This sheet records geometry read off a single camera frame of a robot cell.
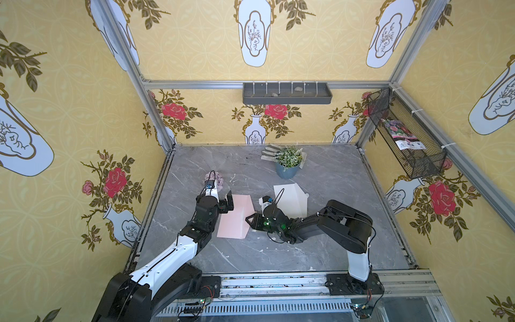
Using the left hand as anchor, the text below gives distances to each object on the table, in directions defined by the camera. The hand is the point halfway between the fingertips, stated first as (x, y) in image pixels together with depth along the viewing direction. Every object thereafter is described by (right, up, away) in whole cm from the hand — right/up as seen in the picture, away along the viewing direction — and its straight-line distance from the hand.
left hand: (222, 191), depth 85 cm
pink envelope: (+4, -16, +6) cm, 17 cm away
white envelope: (+32, -6, +12) cm, 35 cm away
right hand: (+10, -15, +4) cm, 18 cm away
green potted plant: (+29, +15, +8) cm, 33 cm away
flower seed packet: (+71, +21, -9) cm, 74 cm away
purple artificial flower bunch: (-7, +6, +10) cm, 13 cm away
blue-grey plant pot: (+30, +7, +13) cm, 33 cm away
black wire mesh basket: (+78, +17, -5) cm, 80 cm away
